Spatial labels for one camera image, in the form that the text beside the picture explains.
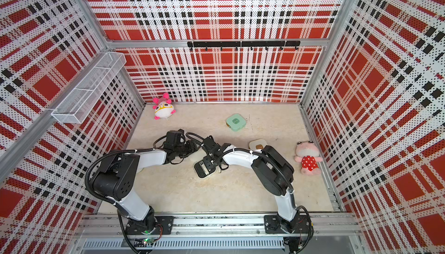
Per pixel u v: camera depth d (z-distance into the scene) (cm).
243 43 88
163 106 109
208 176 87
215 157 68
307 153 90
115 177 48
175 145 78
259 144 99
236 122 108
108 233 73
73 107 69
